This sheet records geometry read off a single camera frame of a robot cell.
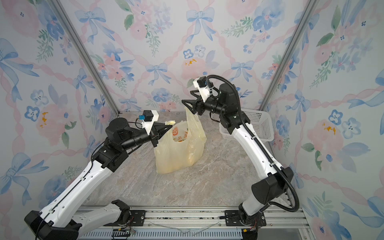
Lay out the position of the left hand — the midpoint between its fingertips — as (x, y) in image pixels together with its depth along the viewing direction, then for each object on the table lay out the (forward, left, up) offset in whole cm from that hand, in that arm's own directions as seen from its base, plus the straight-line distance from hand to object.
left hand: (171, 124), depth 61 cm
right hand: (+13, -7, +5) cm, 15 cm away
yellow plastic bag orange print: (-1, -4, -14) cm, 15 cm away
